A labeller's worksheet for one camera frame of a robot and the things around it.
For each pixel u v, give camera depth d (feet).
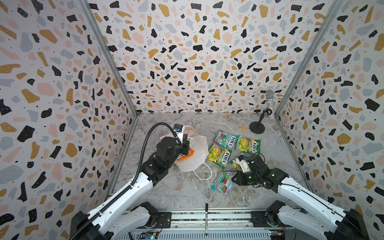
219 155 3.11
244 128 3.71
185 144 2.09
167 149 1.71
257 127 3.68
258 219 2.41
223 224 2.40
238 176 2.46
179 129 1.99
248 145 3.29
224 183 2.59
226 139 3.37
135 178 1.55
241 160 2.45
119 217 1.72
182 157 3.01
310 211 1.54
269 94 2.89
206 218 2.45
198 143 3.18
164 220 2.43
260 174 2.01
